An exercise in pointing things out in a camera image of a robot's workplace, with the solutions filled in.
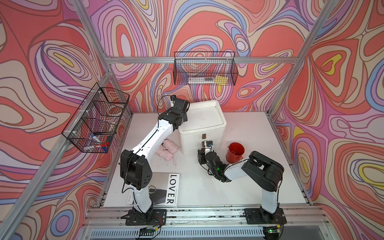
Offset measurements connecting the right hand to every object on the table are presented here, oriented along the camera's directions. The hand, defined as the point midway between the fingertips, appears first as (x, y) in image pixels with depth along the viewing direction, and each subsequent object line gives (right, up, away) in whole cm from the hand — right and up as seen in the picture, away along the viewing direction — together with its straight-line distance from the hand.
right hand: (201, 153), depth 94 cm
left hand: (-13, +24, -8) cm, 28 cm away
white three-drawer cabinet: (+2, +20, -11) cm, 22 cm away
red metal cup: (+21, +1, -1) cm, 21 cm away
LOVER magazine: (-21, -17, -16) cm, 31 cm away
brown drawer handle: (+1, +12, -12) cm, 17 cm away
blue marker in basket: (-54, +12, -22) cm, 60 cm away
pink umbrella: (-20, +4, +2) cm, 21 cm away
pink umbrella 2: (-23, 0, -1) cm, 23 cm away
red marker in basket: (-44, +9, -31) cm, 54 cm away
